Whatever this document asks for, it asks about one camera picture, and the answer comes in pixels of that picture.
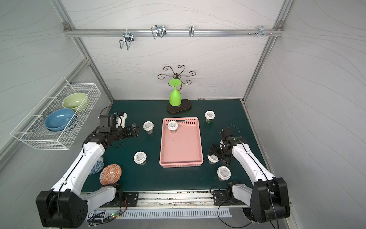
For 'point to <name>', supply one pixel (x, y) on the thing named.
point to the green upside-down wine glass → (175, 96)
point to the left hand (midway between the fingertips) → (134, 129)
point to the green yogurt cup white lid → (209, 115)
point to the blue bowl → (58, 119)
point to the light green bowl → (76, 101)
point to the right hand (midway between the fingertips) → (215, 156)
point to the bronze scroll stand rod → (177, 75)
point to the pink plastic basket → (181, 143)
